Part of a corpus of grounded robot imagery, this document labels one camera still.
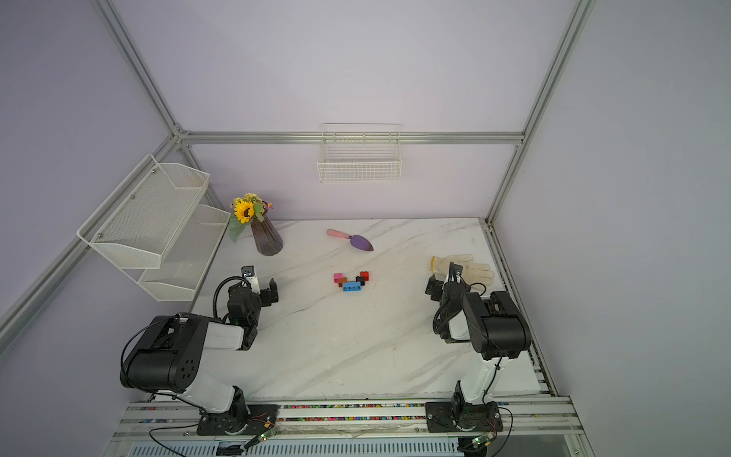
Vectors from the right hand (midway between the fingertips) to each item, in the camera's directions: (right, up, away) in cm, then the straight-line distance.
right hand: (448, 281), depth 99 cm
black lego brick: (-31, +1, +1) cm, 31 cm away
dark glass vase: (-66, +15, +5) cm, 68 cm away
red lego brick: (-29, +2, +3) cm, 30 cm away
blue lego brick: (-34, -2, 0) cm, 34 cm away
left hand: (-66, 0, -4) cm, 66 cm away
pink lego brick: (-40, +1, +2) cm, 40 cm away
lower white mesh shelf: (-89, +6, -7) cm, 89 cm away
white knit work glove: (+12, +2, +5) cm, 13 cm away
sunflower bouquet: (-68, +25, -8) cm, 73 cm away
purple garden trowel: (-34, +15, +15) cm, 39 cm away
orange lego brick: (-38, 0, +1) cm, 38 cm away
